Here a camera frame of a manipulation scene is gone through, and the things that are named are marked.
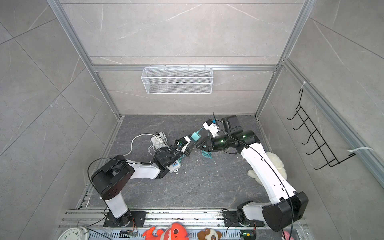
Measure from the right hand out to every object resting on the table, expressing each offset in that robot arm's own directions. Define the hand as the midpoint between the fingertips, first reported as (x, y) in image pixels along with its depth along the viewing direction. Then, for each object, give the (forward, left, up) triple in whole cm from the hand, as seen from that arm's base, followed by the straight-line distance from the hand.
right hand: (199, 146), depth 69 cm
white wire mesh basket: (+50, +13, +4) cm, 52 cm away
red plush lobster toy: (-32, +12, -19) cm, 39 cm away
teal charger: (+8, +1, -3) cm, 9 cm away
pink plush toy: (-34, -39, -25) cm, 58 cm away
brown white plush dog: (-33, -4, -25) cm, 41 cm away
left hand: (+9, +2, -4) cm, 10 cm away
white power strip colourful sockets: (0, +15, -24) cm, 28 cm away
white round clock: (-31, +55, -22) cm, 67 cm away
